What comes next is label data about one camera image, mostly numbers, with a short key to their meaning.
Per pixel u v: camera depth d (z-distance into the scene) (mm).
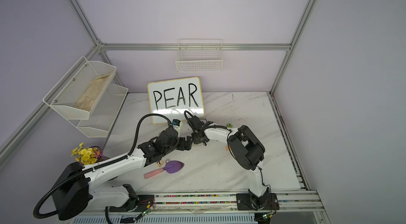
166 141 616
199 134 686
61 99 672
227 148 911
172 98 1012
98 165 457
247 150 511
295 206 731
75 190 405
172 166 829
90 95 782
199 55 1068
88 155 644
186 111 819
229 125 1010
